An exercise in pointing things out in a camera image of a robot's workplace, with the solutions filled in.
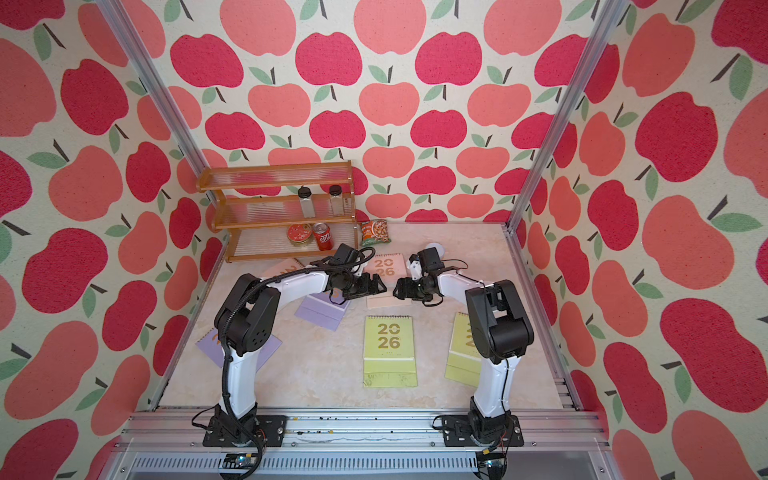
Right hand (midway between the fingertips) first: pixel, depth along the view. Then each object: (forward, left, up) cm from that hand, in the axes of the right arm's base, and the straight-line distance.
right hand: (405, 297), depth 99 cm
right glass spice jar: (+23, +25, +22) cm, 40 cm away
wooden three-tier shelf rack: (+32, +51, +6) cm, 61 cm away
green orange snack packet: (+28, +13, +2) cm, 31 cm away
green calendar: (-19, +4, 0) cm, 20 cm away
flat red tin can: (+23, +42, +4) cm, 48 cm away
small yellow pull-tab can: (+22, -11, +1) cm, 25 cm away
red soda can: (+17, +30, +10) cm, 36 cm away
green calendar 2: (-19, -18, -2) cm, 27 cm away
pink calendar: (+9, +42, +1) cm, 43 cm away
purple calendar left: (-23, +57, 0) cm, 62 cm away
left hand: (-2, +9, +3) cm, 9 cm away
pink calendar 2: (+11, +6, +1) cm, 12 cm away
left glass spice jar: (+21, +35, +25) cm, 48 cm away
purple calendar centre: (-7, +28, 0) cm, 29 cm away
